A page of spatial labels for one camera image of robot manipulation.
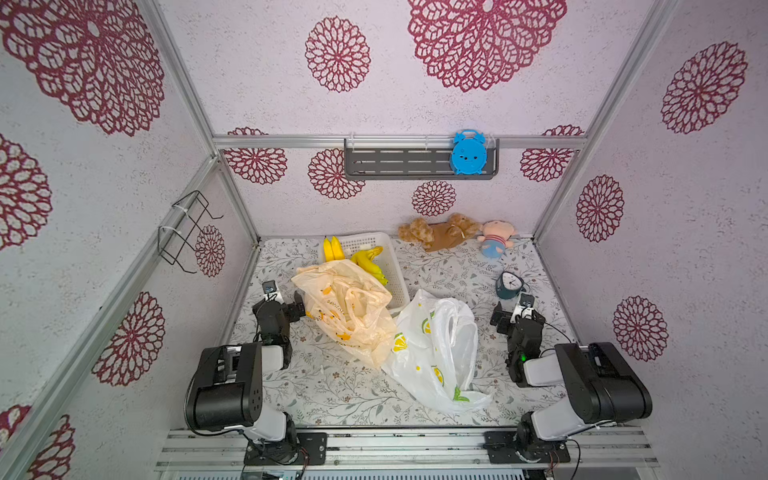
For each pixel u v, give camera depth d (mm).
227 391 451
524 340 705
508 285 1012
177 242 760
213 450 745
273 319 696
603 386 449
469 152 898
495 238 1130
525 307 764
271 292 785
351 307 803
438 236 1089
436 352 810
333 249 1031
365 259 1029
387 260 1046
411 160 947
